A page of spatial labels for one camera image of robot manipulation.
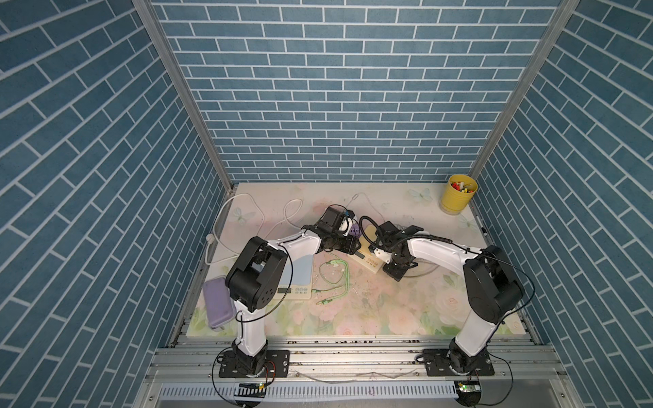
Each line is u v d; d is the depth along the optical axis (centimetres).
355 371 74
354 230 84
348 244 85
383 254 85
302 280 87
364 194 93
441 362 73
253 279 50
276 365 73
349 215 88
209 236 105
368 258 94
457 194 100
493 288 47
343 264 95
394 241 68
